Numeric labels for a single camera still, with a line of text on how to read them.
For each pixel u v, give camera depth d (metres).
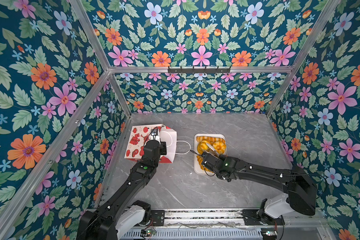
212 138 1.01
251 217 0.71
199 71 0.93
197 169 0.89
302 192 0.42
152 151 0.59
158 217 0.74
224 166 0.57
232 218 0.75
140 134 0.90
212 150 0.86
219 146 0.93
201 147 0.92
